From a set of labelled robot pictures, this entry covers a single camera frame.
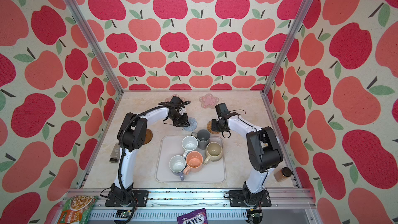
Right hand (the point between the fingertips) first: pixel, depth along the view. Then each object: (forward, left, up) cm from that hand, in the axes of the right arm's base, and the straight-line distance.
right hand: (218, 127), depth 96 cm
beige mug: (-16, +2, -4) cm, 16 cm away
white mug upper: (-12, +17, -2) cm, 21 cm away
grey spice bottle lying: (-23, +57, -1) cm, 62 cm away
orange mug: (-22, +12, -2) cm, 25 cm away
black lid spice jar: (-26, -31, +4) cm, 41 cm away
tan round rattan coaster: (+2, +5, -4) cm, 7 cm away
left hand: (+1, +17, -2) cm, 17 cm away
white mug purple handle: (-25, +21, -3) cm, 33 cm away
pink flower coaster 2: (+25, +7, -4) cm, 26 cm away
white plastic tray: (-15, +30, -3) cm, 34 cm away
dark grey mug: (-9, +8, 0) cm, 12 cm away
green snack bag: (-50, +63, -1) cm, 80 cm away
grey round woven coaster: (+2, +16, -4) cm, 17 cm away
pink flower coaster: (+24, +38, -4) cm, 45 cm away
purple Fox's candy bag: (-47, +8, -3) cm, 48 cm away
